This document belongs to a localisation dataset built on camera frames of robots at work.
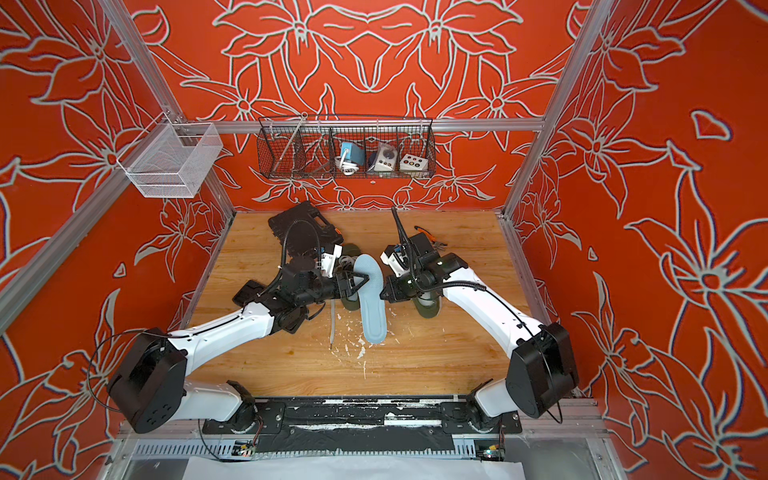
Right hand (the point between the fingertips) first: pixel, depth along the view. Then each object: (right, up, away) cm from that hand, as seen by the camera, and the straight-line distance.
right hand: (375, 296), depth 77 cm
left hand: (-3, +5, +1) cm, 5 cm away
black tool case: (-27, +19, +31) cm, 45 cm away
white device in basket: (+3, +40, +15) cm, 43 cm away
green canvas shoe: (+16, -6, +15) cm, 23 cm away
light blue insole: (-1, -1, +1) cm, 2 cm away
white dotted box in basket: (+12, +40, +17) cm, 45 cm away
